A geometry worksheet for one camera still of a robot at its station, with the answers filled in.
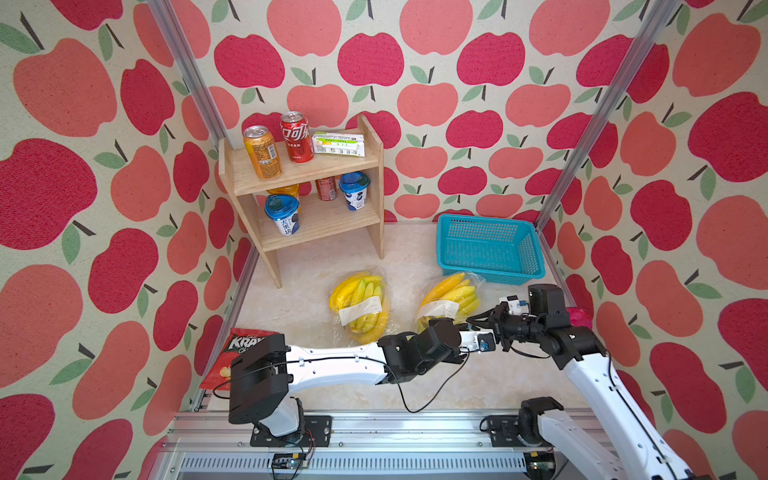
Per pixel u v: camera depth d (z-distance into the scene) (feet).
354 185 2.96
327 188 3.13
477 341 1.95
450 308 2.69
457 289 2.98
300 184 2.42
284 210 2.70
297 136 2.31
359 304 2.91
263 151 2.17
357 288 3.06
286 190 2.90
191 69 2.57
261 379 1.39
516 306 2.40
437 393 1.85
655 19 2.31
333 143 2.51
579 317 2.75
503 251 3.74
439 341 1.72
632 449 1.34
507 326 2.13
